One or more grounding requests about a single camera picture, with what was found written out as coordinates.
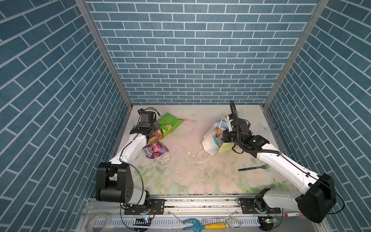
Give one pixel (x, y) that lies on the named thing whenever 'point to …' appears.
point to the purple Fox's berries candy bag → (153, 151)
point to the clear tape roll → (108, 224)
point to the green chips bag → (169, 123)
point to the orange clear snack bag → (153, 139)
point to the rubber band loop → (234, 218)
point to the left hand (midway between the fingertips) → (154, 122)
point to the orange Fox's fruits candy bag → (158, 135)
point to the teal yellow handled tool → (197, 226)
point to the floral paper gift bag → (209, 145)
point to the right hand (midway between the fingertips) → (222, 129)
